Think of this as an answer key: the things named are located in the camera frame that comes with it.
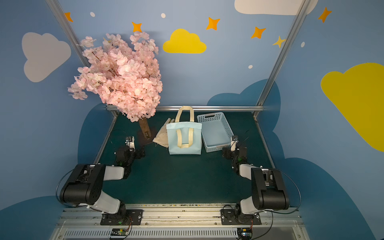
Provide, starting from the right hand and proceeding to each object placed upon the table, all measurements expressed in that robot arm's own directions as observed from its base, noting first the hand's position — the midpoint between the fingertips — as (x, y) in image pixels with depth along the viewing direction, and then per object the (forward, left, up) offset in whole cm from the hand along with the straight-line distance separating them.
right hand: (233, 145), depth 96 cm
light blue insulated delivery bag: (-4, +31, +12) cm, 34 cm away
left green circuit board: (-50, +60, -6) cm, 78 cm away
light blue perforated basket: (+15, +10, -7) cm, 19 cm away
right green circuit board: (-46, -2, -8) cm, 47 cm away
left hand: (-4, +63, +2) cm, 63 cm away
